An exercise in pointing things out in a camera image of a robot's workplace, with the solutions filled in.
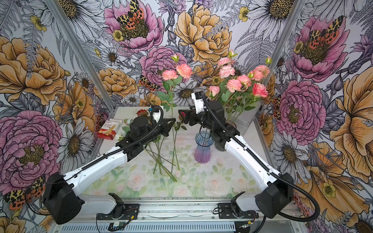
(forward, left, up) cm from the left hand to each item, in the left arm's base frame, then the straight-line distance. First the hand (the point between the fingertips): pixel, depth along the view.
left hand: (175, 123), depth 75 cm
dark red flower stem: (+28, +27, -21) cm, 44 cm away
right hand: (+2, -5, +6) cm, 8 cm away
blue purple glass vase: (-2, -16, -13) cm, 20 cm away
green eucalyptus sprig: (+21, +36, -24) cm, 48 cm away
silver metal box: (+4, -37, +1) cm, 38 cm away
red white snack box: (+15, +49, -25) cm, 57 cm away
